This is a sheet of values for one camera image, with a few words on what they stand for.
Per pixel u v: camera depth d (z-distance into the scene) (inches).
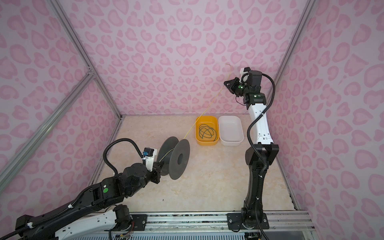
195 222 29.4
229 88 29.1
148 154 22.7
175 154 26.3
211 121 44.6
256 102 24.3
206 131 43.0
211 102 45.3
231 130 41.2
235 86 29.0
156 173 23.1
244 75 28.3
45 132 25.2
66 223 17.9
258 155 20.7
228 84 29.6
